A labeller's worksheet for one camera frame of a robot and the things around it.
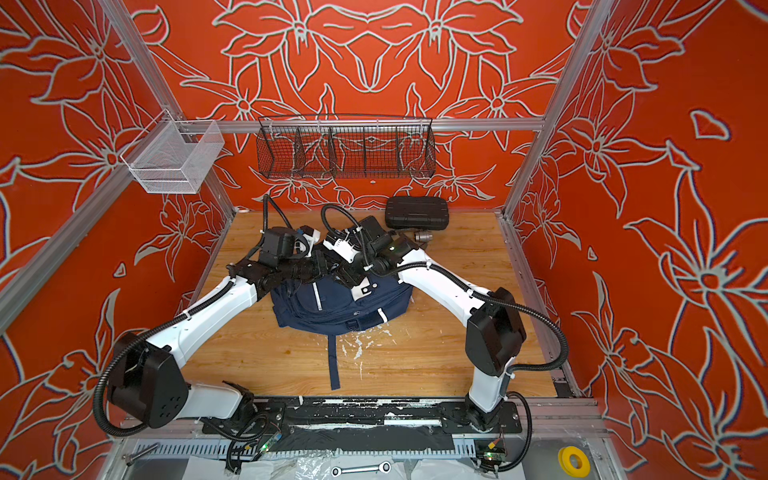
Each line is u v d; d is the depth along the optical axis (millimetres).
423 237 1078
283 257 643
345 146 983
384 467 669
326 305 862
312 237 756
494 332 450
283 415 738
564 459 668
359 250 713
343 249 708
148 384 404
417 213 1078
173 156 919
